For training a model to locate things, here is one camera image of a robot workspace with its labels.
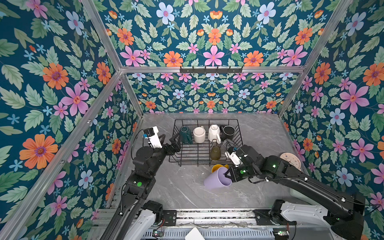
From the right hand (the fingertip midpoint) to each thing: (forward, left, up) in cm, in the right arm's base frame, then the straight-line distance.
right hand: (224, 174), depth 69 cm
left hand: (+13, +22, +17) cm, 30 cm away
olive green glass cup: (+17, +3, -9) cm, 19 cm away
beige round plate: (+16, -46, -16) cm, 51 cm away
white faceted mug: (+30, +3, -7) cm, 31 cm away
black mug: (+30, -5, -7) cm, 32 cm away
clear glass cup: (+24, -4, -11) cm, 27 cm away
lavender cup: (-5, +4, +5) cm, 8 cm away
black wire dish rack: (+31, +9, -17) cm, 36 cm away
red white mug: (+31, +13, -9) cm, 35 cm away
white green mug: (+29, +21, -7) cm, 37 cm away
